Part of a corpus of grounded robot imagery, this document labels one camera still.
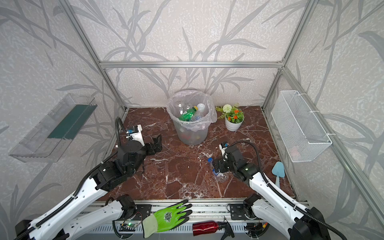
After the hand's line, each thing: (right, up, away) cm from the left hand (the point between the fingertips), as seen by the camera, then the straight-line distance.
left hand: (156, 133), depth 69 cm
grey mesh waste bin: (+16, -5, +24) cm, 29 cm away
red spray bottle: (+22, -42, -4) cm, 47 cm away
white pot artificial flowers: (+42, +8, +26) cm, 50 cm away
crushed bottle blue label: (+33, -27, +15) cm, 45 cm away
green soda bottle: (+14, +9, +15) cm, 22 cm away
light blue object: (+69, -25, +22) cm, 77 cm away
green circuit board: (-14, -46, +2) cm, 48 cm away
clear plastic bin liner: (+9, +18, +21) cm, 28 cm away
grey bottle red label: (+21, +13, +23) cm, 34 cm away
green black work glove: (+5, -41, +1) cm, 41 cm away
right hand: (+32, -14, +14) cm, 37 cm away
